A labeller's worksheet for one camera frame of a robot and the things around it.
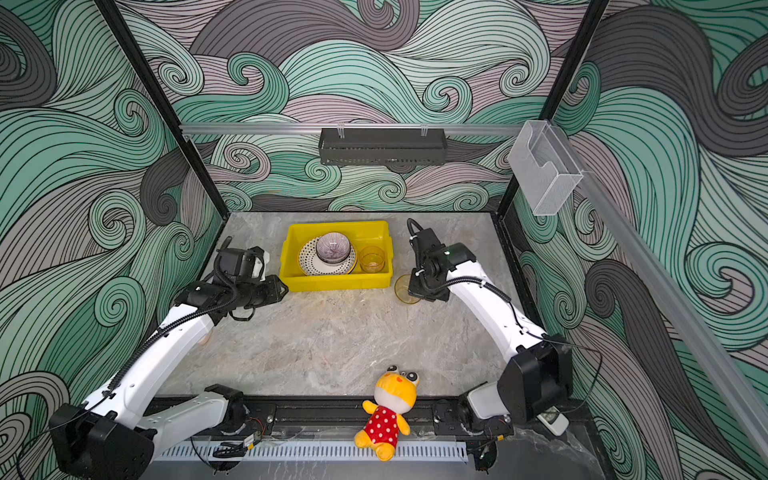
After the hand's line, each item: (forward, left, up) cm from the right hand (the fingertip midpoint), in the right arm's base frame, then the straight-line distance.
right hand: (419, 293), depth 80 cm
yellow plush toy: (-23, +7, -7) cm, 25 cm away
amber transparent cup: (-5, +6, +11) cm, 13 cm away
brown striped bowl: (+22, +27, -8) cm, 36 cm away
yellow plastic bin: (+11, +39, -11) cm, 42 cm away
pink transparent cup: (+17, +14, -8) cm, 23 cm away
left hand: (0, +36, +3) cm, 36 cm away
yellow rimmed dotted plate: (+17, +35, -11) cm, 41 cm away
